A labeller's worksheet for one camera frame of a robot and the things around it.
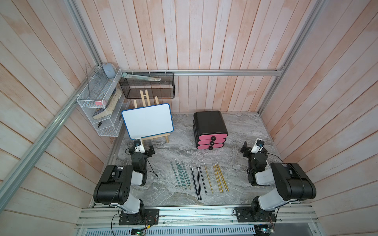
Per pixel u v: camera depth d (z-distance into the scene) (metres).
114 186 0.46
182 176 0.87
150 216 0.73
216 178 0.86
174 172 0.89
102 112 0.79
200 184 0.84
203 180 0.86
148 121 0.91
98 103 0.73
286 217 0.73
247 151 0.82
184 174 0.88
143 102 0.86
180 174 0.88
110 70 0.82
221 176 0.87
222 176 0.88
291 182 0.46
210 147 0.96
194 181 0.85
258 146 0.76
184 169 0.90
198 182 0.85
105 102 0.72
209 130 0.88
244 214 0.73
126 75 0.91
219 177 0.87
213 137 0.88
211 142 0.91
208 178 0.86
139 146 0.76
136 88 1.06
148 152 0.82
